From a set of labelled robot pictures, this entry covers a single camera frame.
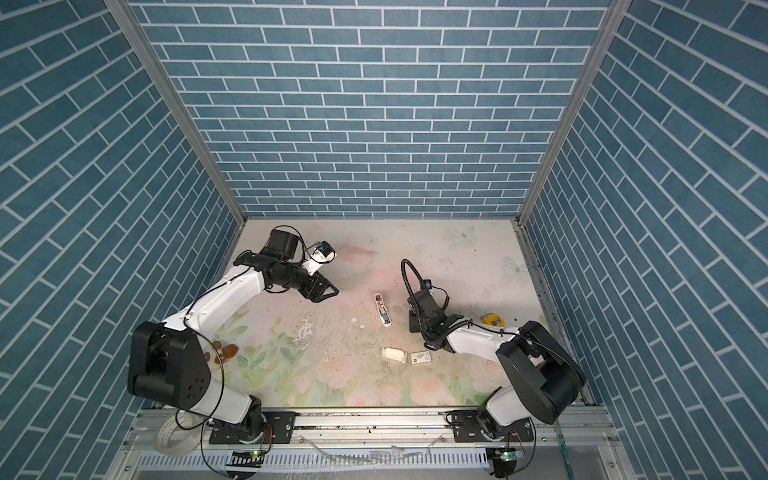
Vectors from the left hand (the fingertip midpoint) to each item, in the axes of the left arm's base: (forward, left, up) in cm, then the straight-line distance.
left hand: (329, 283), depth 85 cm
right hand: (-3, -25, -11) cm, 28 cm away
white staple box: (-17, -26, -12) cm, 34 cm away
